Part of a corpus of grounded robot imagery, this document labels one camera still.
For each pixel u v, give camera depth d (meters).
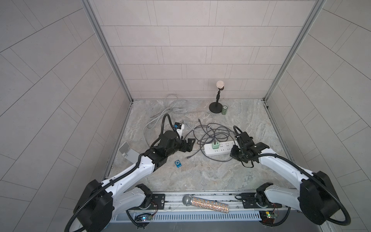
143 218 0.66
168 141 0.58
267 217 0.68
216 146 0.85
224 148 0.88
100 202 0.38
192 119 1.05
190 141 0.69
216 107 1.12
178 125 0.68
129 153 0.86
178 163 0.83
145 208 0.68
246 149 0.64
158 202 0.71
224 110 1.05
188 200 0.68
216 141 0.92
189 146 0.70
